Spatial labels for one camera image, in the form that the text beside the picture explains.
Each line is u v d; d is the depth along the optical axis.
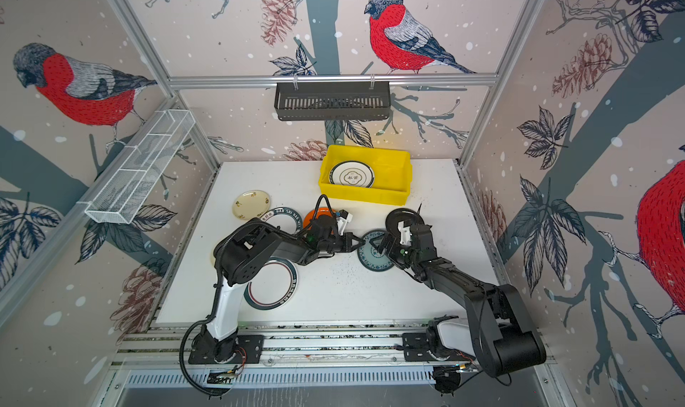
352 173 1.15
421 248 0.70
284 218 1.03
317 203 0.81
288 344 0.75
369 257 0.91
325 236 0.81
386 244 0.80
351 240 0.87
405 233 0.83
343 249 0.88
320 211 0.80
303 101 1.07
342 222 0.90
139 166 0.79
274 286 0.85
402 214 1.01
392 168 1.19
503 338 0.41
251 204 1.08
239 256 0.55
